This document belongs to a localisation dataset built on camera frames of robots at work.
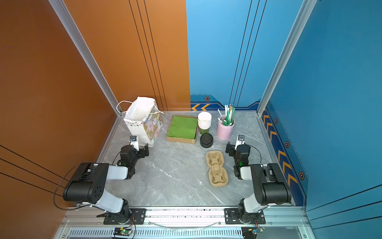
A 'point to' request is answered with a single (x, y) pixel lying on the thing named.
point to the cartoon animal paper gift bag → (143, 119)
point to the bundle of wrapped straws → (229, 112)
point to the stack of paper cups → (204, 122)
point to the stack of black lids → (206, 140)
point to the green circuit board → (122, 231)
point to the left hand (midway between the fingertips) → (140, 142)
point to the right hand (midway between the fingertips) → (237, 142)
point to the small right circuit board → (249, 232)
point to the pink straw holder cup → (225, 133)
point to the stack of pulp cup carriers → (218, 177)
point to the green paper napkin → (183, 127)
